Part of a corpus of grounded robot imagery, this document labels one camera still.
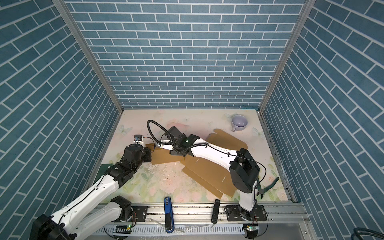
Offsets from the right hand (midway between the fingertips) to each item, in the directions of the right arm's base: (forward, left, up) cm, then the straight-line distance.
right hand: (172, 141), depth 84 cm
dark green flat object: (-14, +43, -15) cm, 48 cm away
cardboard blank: (-15, -26, -15) cm, 34 cm away
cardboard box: (-11, +4, +3) cm, 13 cm away
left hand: (-5, +12, -1) cm, 13 cm away
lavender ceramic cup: (+28, -43, -13) cm, 53 cm away
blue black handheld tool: (-35, -4, -13) cm, 38 cm away
